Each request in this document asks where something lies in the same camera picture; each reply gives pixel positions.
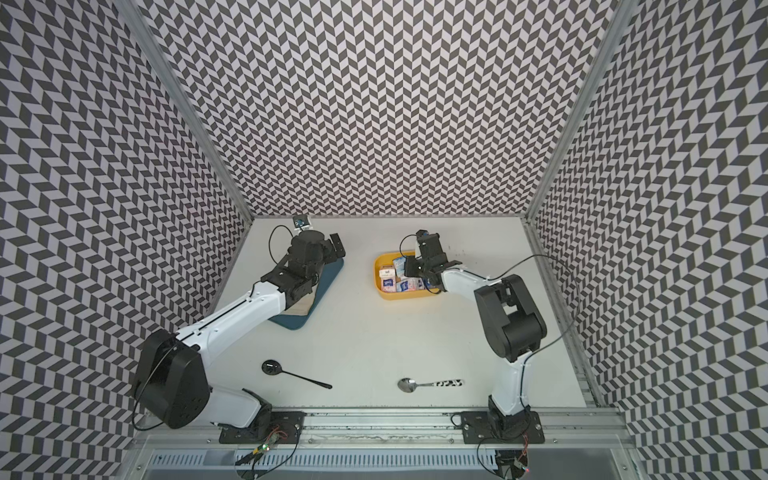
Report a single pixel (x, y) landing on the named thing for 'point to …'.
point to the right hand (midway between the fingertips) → (406, 267)
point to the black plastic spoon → (273, 367)
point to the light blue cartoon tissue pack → (399, 264)
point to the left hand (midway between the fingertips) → (325, 241)
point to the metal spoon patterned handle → (408, 385)
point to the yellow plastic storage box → (387, 258)
